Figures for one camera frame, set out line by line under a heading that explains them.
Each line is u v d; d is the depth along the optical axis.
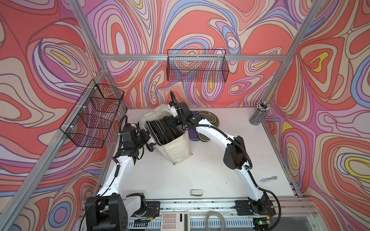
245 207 0.74
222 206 0.75
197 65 0.96
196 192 0.77
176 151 0.77
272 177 0.84
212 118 1.10
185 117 0.70
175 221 0.69
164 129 0.86
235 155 0.56
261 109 0.96
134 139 0.64
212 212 0.75
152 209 0.73
